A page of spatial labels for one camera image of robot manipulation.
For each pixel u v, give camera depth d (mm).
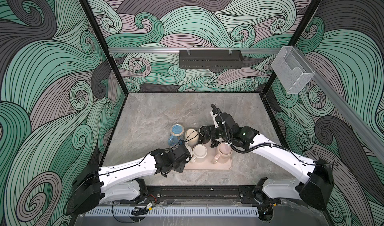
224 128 561
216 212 760
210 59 956
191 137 860
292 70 795
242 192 742
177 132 858
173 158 587
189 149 809
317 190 376
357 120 554
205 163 845
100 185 403
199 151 817
